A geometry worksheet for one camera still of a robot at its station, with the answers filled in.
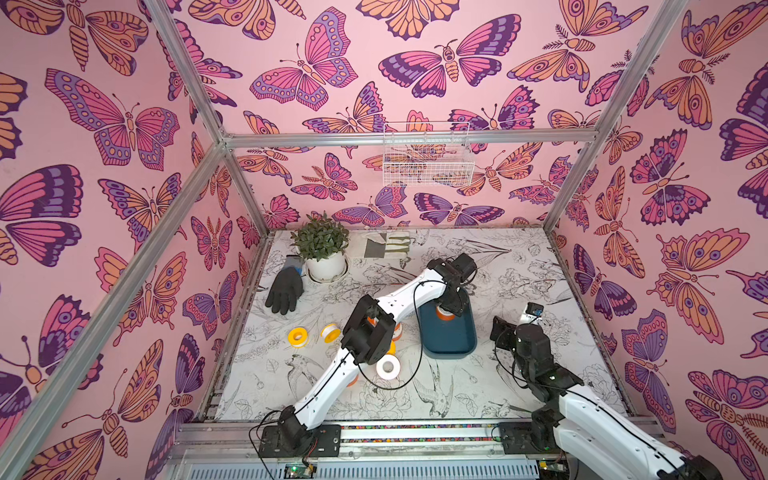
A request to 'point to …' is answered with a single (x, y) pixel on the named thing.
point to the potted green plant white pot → (322, 243)
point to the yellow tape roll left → (298, 337)
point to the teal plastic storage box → (448, 339)
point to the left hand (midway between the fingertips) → (455, 305)
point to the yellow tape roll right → (392, 349)
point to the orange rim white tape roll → (352, 379)
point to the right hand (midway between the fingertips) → (500, 321)
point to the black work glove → (287, 286)
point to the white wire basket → (431, 164)
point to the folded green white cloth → (380, 244)
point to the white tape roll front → (388, 367)
